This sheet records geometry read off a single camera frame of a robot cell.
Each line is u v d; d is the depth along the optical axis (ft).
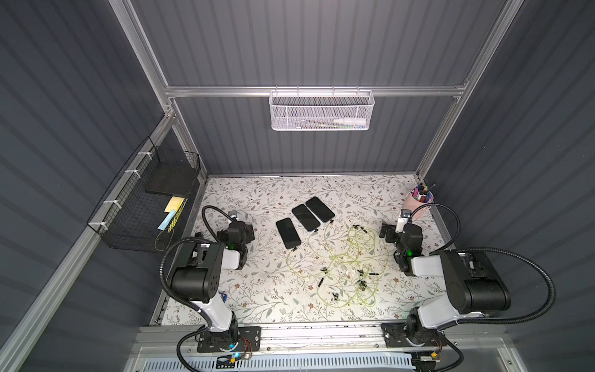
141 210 2.37
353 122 2.87
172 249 1.52
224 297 2.65
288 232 3.27
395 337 2.41
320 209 3.54
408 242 2.39
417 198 3.16
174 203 2.47
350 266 2.93
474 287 1.49
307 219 3.35
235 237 2.49
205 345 2.38
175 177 2.61
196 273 1.58
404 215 2.66
